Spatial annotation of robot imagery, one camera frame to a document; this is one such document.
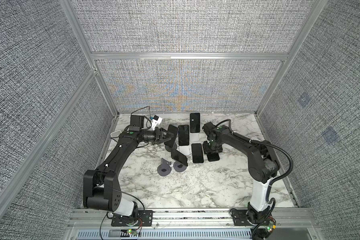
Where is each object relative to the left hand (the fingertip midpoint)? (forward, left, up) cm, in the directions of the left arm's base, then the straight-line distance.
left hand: (171, 137), depth 77 cm
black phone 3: (+11, -2, -8) cm, 14 cm away
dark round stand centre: (+5, +2, -19) cm, 20 cm away
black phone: (-3, -24, -16) cm, 29 cm away
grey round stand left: (-8, +5, -19) cm, 21 cm away
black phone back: (+19, -16, -11) cm, 27 cm away
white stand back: (+15, -16, -22) cm, 31 cm away
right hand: (+3, -24, -20) cm, 31 cm away
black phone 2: (+4, -16, -24) cm, 29 cm away
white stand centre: (+5, -8, -22) cm, 24 cm away
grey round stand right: (-6, -3, -22) cm, 23 cm away
